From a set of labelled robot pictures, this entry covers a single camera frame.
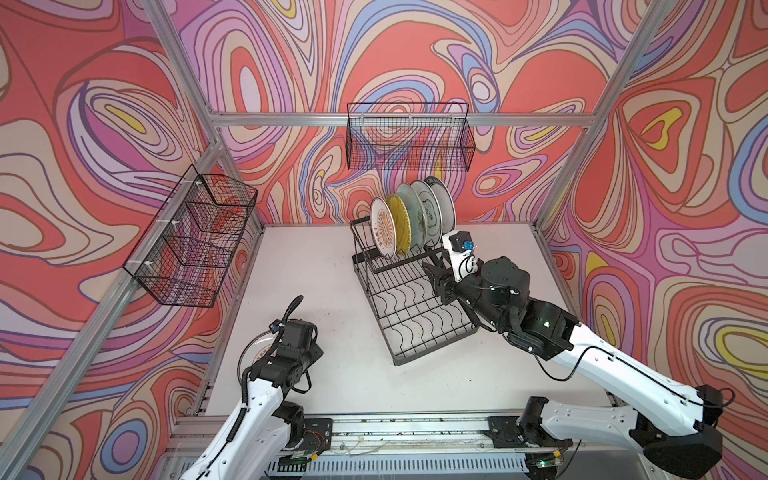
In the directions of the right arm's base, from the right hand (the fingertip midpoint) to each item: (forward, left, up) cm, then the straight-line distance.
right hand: (435, 266), depth 65 cm
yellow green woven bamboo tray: (+16, +7, -2) cm, 18 cm away
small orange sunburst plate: (+21, +11, -8) cm, 25 cm away
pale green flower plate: (+19, +2, -4) cm, 19 cm away
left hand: (-5, +31, -29) cm, 43 cm away
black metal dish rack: (+7, +2, -32) cm, 33 cm away
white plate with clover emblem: (+15, -1, +1) cm, 15 cm away
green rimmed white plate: (+20, -5, +1) cm, 20 cm away
